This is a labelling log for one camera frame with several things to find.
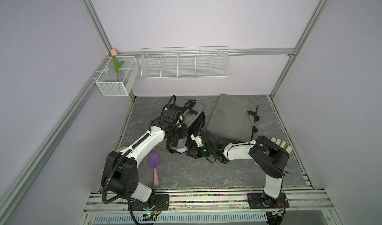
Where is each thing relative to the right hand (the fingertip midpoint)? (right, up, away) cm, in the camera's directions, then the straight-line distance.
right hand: (185, 153), depth 85 cm
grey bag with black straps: (+5, +19, +6) cm, 21 cm away
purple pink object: (-19, -5, +3) cm, 20 cm away
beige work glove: (+61, +3, +8) cm, 61 cm away
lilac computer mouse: (-1, +2, +1) cm, 3 cm away
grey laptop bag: (+33, +20, +18) cm, 42 cm away
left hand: (+2, +11, -1) cm, 12 cm away
